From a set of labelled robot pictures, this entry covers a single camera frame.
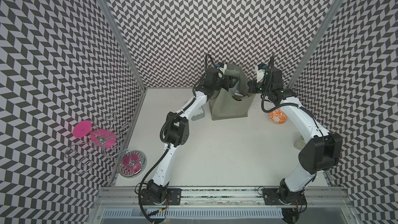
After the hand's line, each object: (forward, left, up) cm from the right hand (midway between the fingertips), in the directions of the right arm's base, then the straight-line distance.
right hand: (250, 84), depth 84 cm
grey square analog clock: (-1, +30, -25) cm, 40 cm away
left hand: (+7, +7, -3) cm, 11 cm away
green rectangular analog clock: (+11, +8, +1) cm, 14 cm away
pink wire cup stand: (-30, +76, -4) cm, 82 cm away
